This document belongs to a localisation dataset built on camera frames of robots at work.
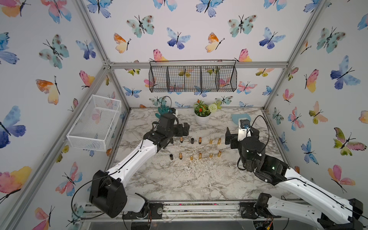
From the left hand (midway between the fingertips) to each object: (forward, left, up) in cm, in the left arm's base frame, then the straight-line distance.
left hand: (184, 125), depth 81 cm
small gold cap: (-8, -21, -21) cm, 31 cm away
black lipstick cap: (+3, -5, -21) cm, 22 cm away
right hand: (-10, -26, +11) cm, 30 cm away
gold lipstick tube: (-9, +3, -20) cm, 22 cm away
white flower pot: (+18, -12, -18) cm, 28 cm away
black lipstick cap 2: (-9, +9, -21) cm, 25 cm away
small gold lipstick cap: (-9, -9, -20) cm, 24 cm away
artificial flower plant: (+18, -11, -6) cm, 22 cm away
